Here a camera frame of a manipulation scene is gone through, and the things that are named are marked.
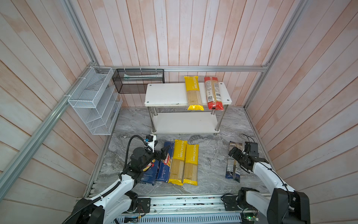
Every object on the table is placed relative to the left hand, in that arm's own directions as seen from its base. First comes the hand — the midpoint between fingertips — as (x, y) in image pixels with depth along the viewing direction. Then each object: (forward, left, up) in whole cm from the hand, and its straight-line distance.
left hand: (163, 145), depth 81 cm
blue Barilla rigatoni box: (-14, +8, -7) cm, 17 cm away
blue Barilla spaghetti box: (-8, -1, -11) cm, 13 cm away
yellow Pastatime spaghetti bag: (-7, -8, -12) cm, 16 cm away
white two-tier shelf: (+22, -1, +21) cm, 30 cm away
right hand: (0, -47, -11) cm, 48 cm away
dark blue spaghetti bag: (-9, -43, -11) cm, 45 cm away
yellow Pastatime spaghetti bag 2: (-8, -17, -13) cm, 23 cm away
